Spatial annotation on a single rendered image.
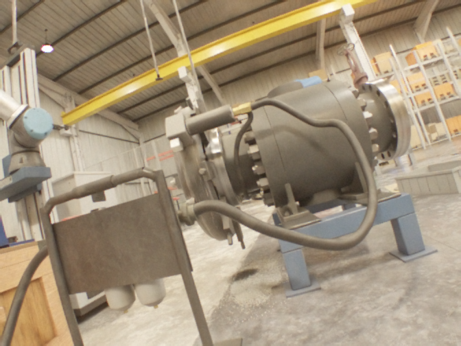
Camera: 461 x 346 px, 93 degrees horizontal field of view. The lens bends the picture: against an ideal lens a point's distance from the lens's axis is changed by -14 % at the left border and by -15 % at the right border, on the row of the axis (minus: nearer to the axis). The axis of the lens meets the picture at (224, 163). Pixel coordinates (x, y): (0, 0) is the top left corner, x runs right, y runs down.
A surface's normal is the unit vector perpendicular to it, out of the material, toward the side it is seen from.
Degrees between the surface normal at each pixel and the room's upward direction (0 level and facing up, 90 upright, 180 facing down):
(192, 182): 100
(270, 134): 80
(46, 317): 90
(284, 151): 96
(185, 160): 84
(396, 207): 90
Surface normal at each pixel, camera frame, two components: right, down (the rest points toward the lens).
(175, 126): -0.25, -0.43
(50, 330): 0.95, -0.29
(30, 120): 0.85, -0.25
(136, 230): -0.15, -0.08
